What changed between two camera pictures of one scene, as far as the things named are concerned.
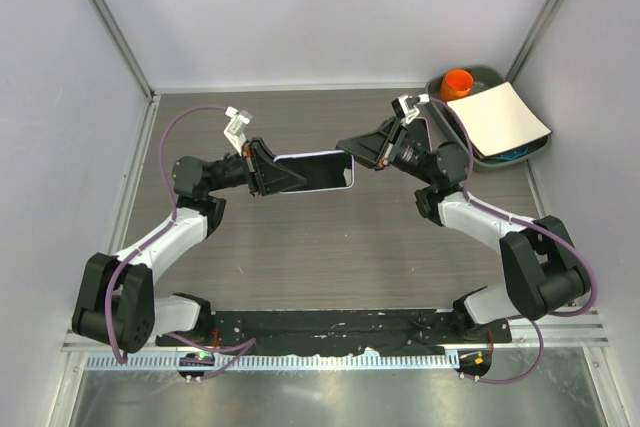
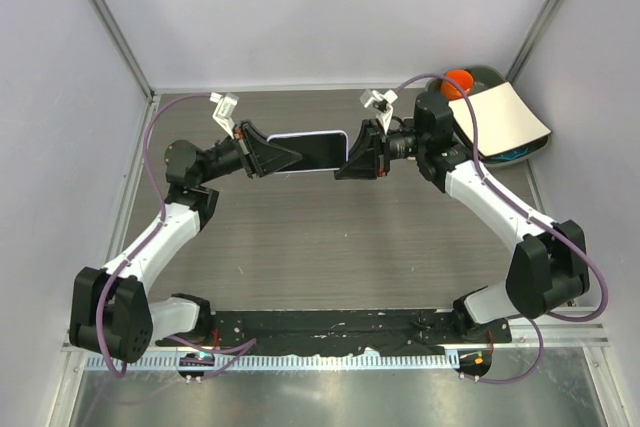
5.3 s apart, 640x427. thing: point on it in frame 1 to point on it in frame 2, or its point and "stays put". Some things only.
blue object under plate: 511,155 stays put
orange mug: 456,83 stays put
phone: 323,171 to 325,150
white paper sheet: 496,118 stays put
